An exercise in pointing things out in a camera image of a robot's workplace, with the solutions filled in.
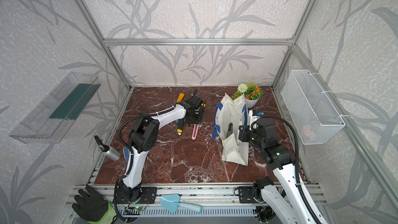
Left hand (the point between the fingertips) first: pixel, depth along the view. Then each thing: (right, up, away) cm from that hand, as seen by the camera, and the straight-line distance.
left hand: (200, 121), depth 99 cm
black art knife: (+19, -5, -5) cm, 20 cm away
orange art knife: (-16, +16, +15) cm, 27 cm away
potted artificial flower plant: (+33, +18, -2) cm, 38 cm away
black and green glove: (-47, -35, -30) cm, 66 cm away
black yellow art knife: (-12, -1, -2) cm, 12 cm away
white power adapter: (+25, +6, -35) cm, 43 cm away
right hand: (+20, +2, -25) cm, 33 cm away
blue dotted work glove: (-42, -16, -11) cm, 46 cm away
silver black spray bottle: (-45, -13, -20) cm, 51 cm away
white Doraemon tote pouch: (+21, +7, -8) cm, 24 cm away
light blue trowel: (-12, -34, -28) cm, 45 cm away
